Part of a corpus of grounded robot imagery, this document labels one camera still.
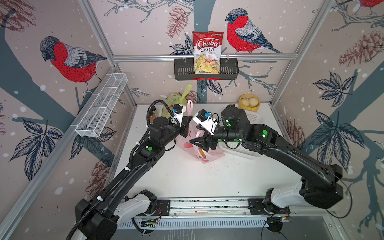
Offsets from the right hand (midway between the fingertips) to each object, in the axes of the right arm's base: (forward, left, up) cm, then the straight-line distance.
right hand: (194, 132), depth 59 cm
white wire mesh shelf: (+20, +52, -6) cm, 56 cm away
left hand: (+12, +1, -2) cm, 12 cm away
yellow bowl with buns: (+52, -40, -32) cm, 73 cm away
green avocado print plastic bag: (+38, +17, -17) cm, 45 cm away
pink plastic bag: (-5, -7, -11) cm, 14 cm away
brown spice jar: (+35, +34, -32) cm, 58 cm away
